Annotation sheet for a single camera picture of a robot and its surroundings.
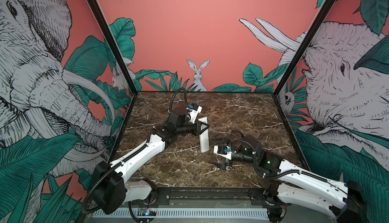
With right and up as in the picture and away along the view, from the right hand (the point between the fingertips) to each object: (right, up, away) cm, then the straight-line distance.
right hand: (210, 150), depth 67 cm
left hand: (-1, +11, +6) cm, 12 cm away
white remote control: (-2, +5, +6) cm, 8 cm away
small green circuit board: (-30, -30, +3) cm, 42 cm away
